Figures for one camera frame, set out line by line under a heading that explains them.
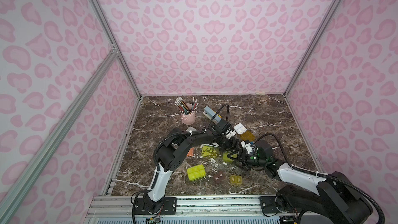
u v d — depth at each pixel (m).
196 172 0.83
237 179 0.80
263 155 0.68
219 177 0.80
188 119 0.98
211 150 0.92
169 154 0.52
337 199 0.41
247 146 0.81
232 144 0.80
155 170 0.55
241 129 1.00
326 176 0.46
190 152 0.90
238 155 0.75
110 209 0.74
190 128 1.01
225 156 0.84
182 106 0.95
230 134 0.86
